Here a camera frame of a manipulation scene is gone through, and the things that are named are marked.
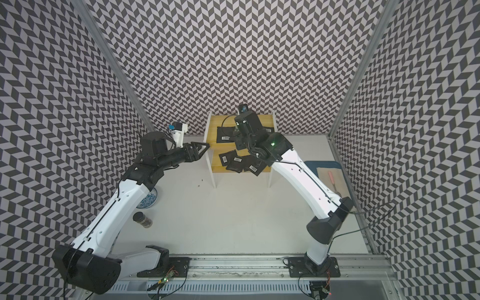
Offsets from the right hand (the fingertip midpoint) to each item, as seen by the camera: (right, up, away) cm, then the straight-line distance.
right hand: (245, 135), depth 71 cm
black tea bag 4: (+3, -12, +14) cm, 19 cm away
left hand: (-15, -5, 0) cm, 16 cm away
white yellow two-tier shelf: (-11, -5, -1) cm, 13 cm away
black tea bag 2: (-9, -9, +18) cm, 22 cm away
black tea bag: (-9, +1, +4) cm, 10 cm away
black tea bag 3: (-4, -12, +15) cm, 20 cm away
